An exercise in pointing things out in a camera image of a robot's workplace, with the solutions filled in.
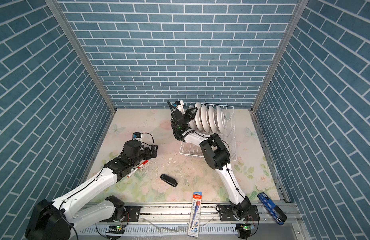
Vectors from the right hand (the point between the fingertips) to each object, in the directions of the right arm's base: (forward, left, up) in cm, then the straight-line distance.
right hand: (196, 108), depth 93 cm
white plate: (-4, -2, -6) cm, 7 cm away
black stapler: (-39, +13, -18) cm, 45 cm away
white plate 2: (+3, -5, -5) cm, 8 cm away
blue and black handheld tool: (-49, -42, -20) cm, 67 cm away
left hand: (-25, +23, -8) cm, 35 cm away
